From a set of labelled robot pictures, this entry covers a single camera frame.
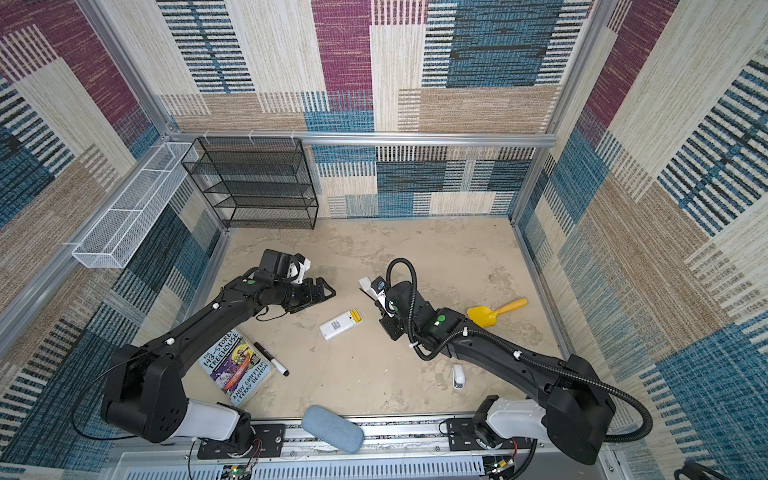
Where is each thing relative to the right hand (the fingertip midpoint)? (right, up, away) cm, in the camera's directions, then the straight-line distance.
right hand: (390, 313), depth 81 cm
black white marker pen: (-32, -14, +4) cm, 36 cm away
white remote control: (-17, -6, +10) cm, 21 cm away
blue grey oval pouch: (-13, -26, -8) cm, 30 cm away
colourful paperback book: (-43, -14, +2) cm, 45 cm away
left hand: (-18, +5, +3) cm, 19 cm away
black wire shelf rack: (-49, +42, +30) cm, 71 cm away
